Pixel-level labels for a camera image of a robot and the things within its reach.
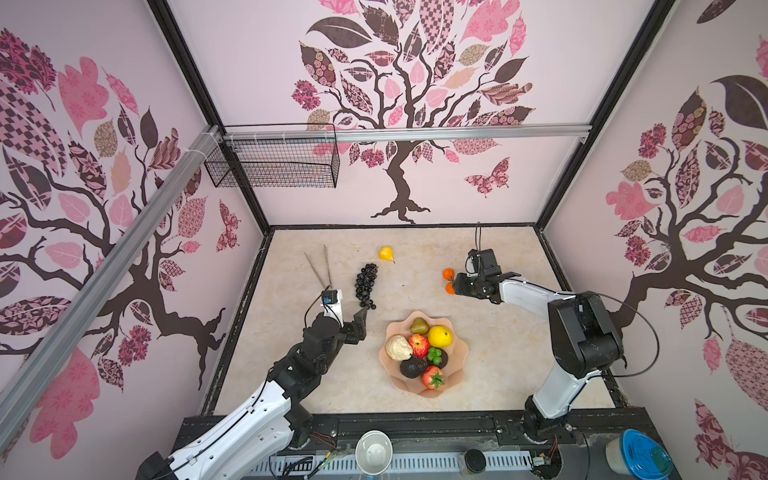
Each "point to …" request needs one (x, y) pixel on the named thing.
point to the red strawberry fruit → (433, 377)
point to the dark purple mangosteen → (437, 357)
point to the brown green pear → (419, 325)
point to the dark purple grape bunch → (364, 283)
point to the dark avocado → (413, 367)
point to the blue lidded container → (634, 454)
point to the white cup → (374, 452)
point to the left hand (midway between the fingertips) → (355, 313)
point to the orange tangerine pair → (449, 275)
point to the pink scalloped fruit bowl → (453, 370)
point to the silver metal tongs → (328, 275)
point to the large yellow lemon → (440, 336)
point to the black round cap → (475, 460)
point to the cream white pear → (398, 347)
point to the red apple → (420, 345)
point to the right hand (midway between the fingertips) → (458, 280)
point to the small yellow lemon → (386, 253)
